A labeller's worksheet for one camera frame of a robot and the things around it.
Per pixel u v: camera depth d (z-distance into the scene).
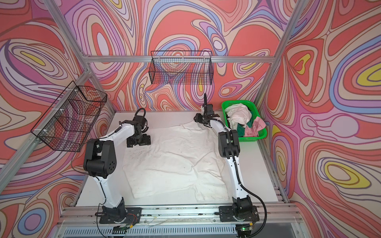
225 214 0.73
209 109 0.93
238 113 1.02
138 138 0.81
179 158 0.93
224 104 1.13
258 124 1.01
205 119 0.89
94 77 0.96
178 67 1.01
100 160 0.52
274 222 0.74
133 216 0.72
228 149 0.69
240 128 0.99
